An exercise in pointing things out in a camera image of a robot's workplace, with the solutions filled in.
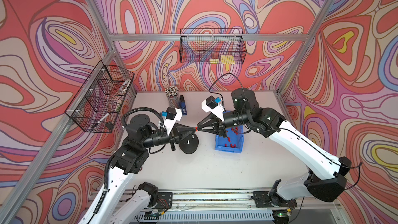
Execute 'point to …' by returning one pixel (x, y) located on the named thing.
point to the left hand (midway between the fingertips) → (195, 132)
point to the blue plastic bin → (233, 141)
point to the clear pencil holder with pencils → (172, 93)
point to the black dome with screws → (190, 145)
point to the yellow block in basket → (227, 59)
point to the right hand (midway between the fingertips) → (200, 131)
